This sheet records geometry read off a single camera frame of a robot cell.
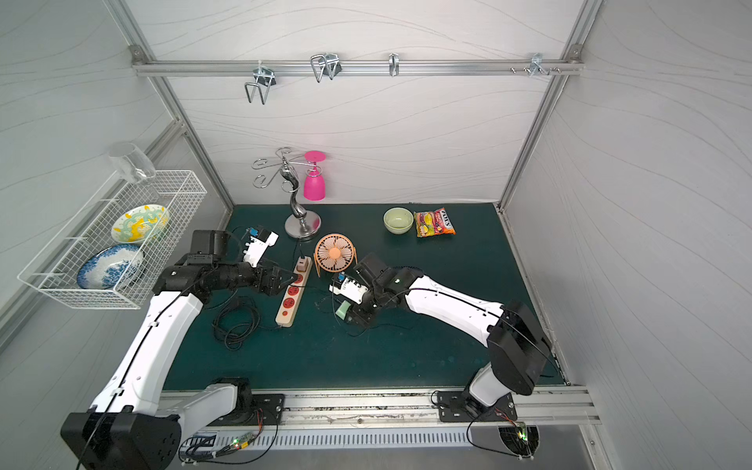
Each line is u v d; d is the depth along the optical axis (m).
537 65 0.76
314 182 1.05
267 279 0.64
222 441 0.70
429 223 1.10
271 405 0.73
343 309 0.75
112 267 0.63
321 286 0.98
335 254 0.96
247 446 0.69
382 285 0.62
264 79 0.78
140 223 0.70
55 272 0.55
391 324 0.88
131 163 0.64
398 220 1.12
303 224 1.12
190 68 0.79
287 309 0.89
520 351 0.43
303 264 0.95
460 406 0.75
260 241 0.64
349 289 0.70
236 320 0.87
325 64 0.76
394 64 0.78
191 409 0.51
